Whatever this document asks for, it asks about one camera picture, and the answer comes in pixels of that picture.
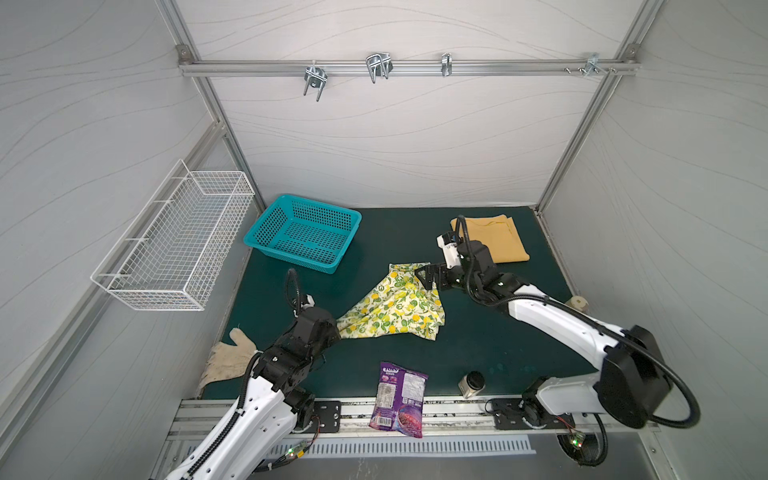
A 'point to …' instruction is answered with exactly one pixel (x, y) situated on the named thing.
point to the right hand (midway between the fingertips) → (432, 261)
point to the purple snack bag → (399, 401)
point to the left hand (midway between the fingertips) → (338, 318)
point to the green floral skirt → (401, 304)
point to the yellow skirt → (498, 233)
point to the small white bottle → (579, 302)
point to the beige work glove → (228, 360)
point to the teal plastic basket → (305, 231)
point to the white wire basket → (180, 246)
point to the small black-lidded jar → (471, 384)
